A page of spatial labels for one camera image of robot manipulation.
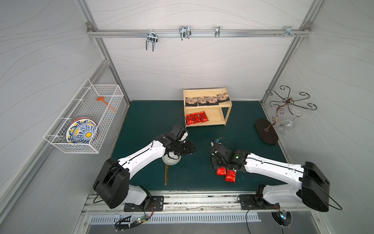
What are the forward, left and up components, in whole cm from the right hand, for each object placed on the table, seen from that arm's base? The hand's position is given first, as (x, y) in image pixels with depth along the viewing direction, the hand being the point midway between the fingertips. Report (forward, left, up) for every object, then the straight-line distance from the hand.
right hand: (213, 158), depth 82 cm
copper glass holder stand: (+29, -38, -7) cm, 48 cm away
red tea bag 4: (-5, -5, -6) cm, 9 cm away
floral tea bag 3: (+34, 0, +14) cm, 36 cm away
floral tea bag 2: (+33, +6, +14) cm, 36 cm away
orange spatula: (+20, +62, +26) cm, 70 cm away
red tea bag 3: (+34, +6, -4) cm, 35 cm away
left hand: (+2, +12, +4) cm, 12 cm away
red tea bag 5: (-8, -10, -5) cm, 14 cm away
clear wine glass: (+14, -40, +13) cm, 44 cm away
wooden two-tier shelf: (+28, +4, +13) cm, 32 cm away
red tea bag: (+30, +16, -3) cm, 34 cm away
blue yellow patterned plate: (-2, +60, +28) cm, 66 cm away
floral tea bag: (+32, +14, +13) cm, 38 cm away
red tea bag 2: (+32, +11, -4) cm, 34 cm away
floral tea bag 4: (+36, -7, +14) cm, 40 cm away
